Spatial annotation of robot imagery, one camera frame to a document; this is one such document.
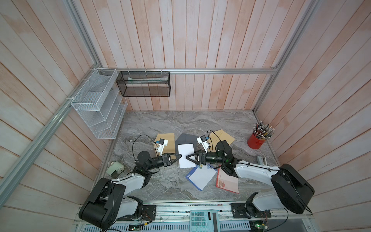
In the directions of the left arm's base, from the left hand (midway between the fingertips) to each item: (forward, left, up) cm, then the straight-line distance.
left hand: (180, 158), depth 75 cm
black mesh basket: (+56, +27, +8) cm, 63 cm away
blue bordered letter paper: (-3, -12, -18) cm, 22 cm away
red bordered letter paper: (+3, -2, +3) cm, 5 cm away
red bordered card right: (-7, -27, -17) cm, 33 cm away
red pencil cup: (+16, -47, -9) cm, 51 cm away
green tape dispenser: (-1, +39, -12) cm, 41 cm away
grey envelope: (+25, -4, -19) cm, 31 cm away
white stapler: (+6, -52, -15) cm, 54 cm away
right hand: (+1, -4, -1) cm, 4 cm away
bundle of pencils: (+18, -49, 0) cm, 53 cm away
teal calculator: (-26, -12, -15) cm, 32 cm away
